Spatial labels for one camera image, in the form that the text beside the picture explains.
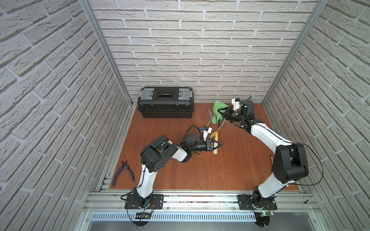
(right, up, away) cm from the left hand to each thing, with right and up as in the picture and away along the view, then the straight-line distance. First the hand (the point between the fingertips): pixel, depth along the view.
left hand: (224, 145), depth 79 cm
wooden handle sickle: (-4, +4, +2) cm, 6 cm away
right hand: (-1, +21, +7) cm, 22 cm away
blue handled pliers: (-59, -13, +7) cm, 61 cm away
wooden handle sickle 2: (+1, +8, +22) cm, 24 cm away
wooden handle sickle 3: (-6, +11, +27) cm, 29 cm away
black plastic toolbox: (-36, +26, +19) cm, 49 cm away
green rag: (-3, +16, +8) cm, 18 cm away
